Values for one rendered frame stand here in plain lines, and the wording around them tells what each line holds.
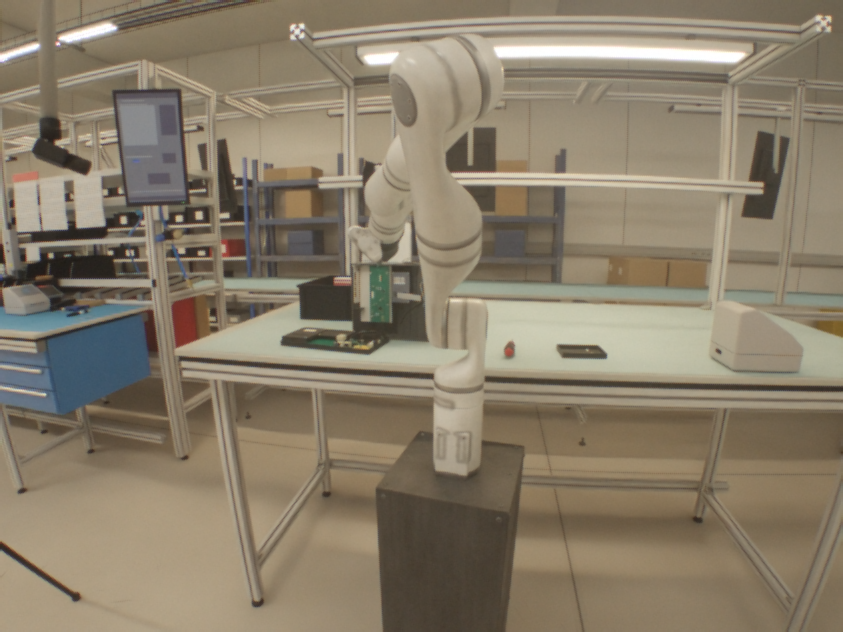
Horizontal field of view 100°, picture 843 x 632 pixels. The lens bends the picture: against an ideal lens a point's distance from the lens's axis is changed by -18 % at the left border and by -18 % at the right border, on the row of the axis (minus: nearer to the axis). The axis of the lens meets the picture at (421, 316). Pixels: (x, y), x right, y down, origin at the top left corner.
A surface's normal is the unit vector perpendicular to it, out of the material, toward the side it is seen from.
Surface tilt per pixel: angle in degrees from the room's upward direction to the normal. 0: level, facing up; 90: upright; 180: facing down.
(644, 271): 90
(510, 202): 90
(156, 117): 101
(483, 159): 97
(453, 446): 90
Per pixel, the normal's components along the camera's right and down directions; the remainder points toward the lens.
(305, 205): -0.16, 0.20
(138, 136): 0.26, 0.38
